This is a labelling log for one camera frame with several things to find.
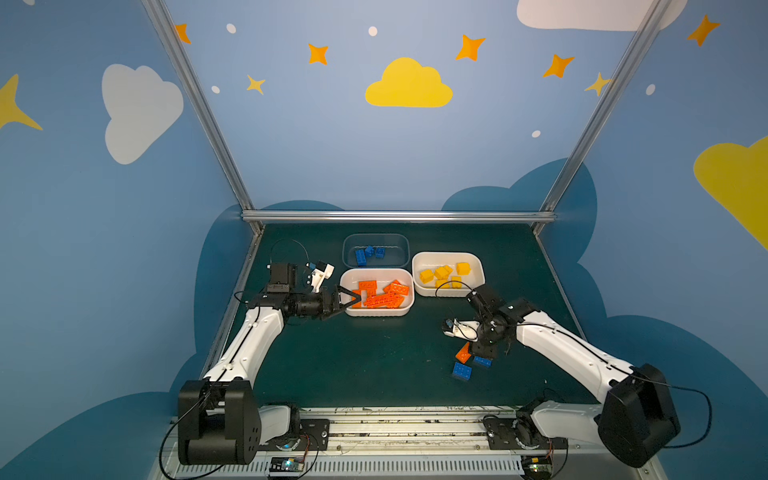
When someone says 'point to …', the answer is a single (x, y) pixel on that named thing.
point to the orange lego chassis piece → (387, 300)
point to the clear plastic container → (397, 249)
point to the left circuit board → (286, 466)
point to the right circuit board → (536, 466)
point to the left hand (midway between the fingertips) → (351, 302)
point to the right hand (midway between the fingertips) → (480, 334)
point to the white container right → (433, 260)
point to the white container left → (377, 291)
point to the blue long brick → (361, 258)
